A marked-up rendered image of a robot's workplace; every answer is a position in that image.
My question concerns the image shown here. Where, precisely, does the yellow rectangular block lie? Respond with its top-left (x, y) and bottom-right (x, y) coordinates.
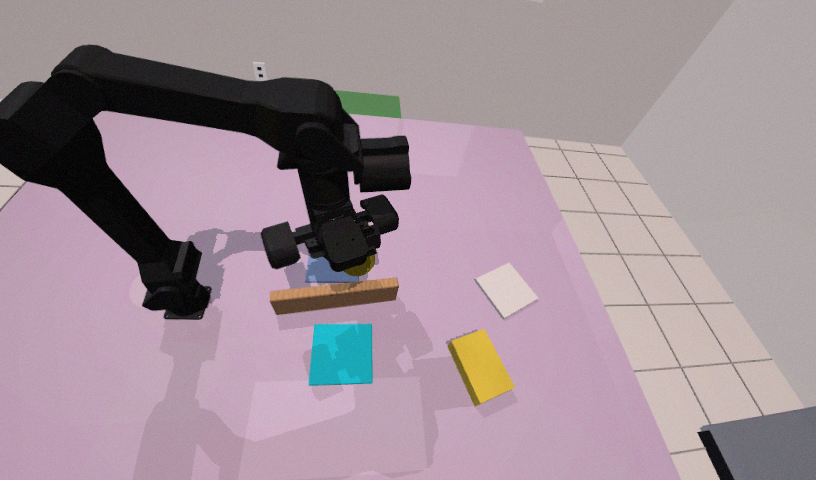
top-left (448, 329), bottom-right (515, 406)

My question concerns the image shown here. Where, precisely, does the olive yellow cup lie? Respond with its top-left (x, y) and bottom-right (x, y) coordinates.
top-left (343, 254), bottom-right (375, 276)

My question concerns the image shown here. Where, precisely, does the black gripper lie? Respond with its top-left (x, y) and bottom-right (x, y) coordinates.
top-left (261, 191), bottom-right (399, 270)

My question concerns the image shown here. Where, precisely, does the brown wooden plank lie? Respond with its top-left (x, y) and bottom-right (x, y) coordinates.
top-left (270, 277), bottom-right (399, 315)

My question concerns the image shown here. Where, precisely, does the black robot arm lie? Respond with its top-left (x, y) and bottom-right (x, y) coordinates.
top-left (0, 44), bottom-right (411, 320)

